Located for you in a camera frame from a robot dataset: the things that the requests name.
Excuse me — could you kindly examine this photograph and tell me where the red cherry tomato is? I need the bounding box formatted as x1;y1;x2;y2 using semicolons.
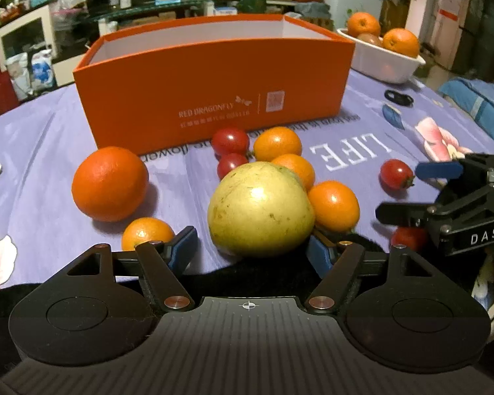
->
217;153;250;179
211;127;250;157
380;159;415;191
391;226;429;252

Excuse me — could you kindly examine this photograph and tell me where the large yellow pomelo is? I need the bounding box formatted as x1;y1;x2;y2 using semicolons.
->
208;162;316;258

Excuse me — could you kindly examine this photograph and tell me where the small tangerine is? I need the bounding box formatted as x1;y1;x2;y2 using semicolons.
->
121;217;176;251
253;127;303;162
270;153;316;192
307;181;361;232

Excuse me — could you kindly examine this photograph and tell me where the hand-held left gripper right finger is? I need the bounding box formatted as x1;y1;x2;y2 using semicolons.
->
305;232;435;312

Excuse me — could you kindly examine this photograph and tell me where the white TV stand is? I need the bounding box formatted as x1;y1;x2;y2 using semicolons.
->
82;2;252;36

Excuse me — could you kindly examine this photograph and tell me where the orange cardboard box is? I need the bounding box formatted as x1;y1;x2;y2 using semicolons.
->
73;13;356;156

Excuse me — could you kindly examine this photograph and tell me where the brown kiwi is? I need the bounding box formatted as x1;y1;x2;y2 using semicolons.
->
356;33;383;48

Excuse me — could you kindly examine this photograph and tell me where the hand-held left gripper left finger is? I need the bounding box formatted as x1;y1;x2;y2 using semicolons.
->
66;226;198;312

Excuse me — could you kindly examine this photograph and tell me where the white glass-door cabinet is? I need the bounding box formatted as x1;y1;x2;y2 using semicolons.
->
0;5;58;89

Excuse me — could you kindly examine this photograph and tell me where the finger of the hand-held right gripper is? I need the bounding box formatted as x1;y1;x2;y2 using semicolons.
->
375;202;451;228
416;154;494;182

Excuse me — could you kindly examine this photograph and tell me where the white perforated basket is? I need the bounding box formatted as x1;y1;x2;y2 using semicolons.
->
337;28;426;83

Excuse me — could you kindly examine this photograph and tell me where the dark green bag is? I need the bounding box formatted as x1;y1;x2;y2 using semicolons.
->
236;0;267;14

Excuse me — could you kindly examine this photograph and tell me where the blue white plastic bag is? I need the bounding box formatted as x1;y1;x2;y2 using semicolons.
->
31;49;57;89

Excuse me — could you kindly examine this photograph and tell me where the blue towel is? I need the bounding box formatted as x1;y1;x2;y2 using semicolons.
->
438;77;494;132

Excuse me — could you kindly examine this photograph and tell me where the large orange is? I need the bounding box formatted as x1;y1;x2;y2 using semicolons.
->
71;146;150;222
383;28;421;58
347;12;381;38

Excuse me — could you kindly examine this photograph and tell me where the black clip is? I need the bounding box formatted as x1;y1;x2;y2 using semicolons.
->
385;90;414;108

